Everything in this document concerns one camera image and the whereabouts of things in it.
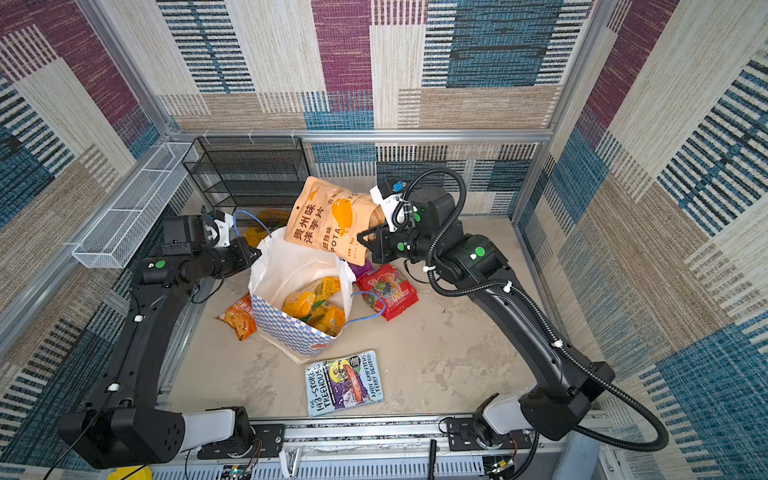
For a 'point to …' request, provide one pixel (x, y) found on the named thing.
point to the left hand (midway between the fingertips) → (259, 246)
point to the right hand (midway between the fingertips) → (361, 242)
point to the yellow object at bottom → (122, 472)
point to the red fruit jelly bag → (387, 290)
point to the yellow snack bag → (328, 318)
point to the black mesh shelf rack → (248, 172)
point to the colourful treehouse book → (343, 383)
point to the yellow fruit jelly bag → (304, 304)
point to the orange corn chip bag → (240, 316)
